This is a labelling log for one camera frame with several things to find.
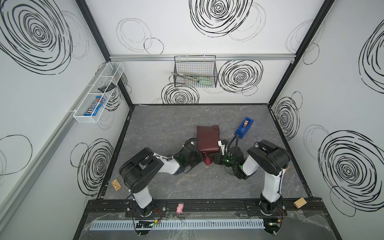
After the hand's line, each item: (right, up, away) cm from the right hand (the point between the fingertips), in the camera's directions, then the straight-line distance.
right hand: (207, 157), depth 89 cm
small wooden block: (+46, -20, -14) cm, 52 cm away
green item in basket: (-1, +45, -3) cm, 45 cm away
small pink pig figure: (-15, -20, -17) cm, 31 cm away
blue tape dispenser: (+25, +17, +10) cm, 32 cm away
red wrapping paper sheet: (+1, +11, +7) cm, 13 cm away
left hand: (-1, +1, 0) cm, 1 cm away
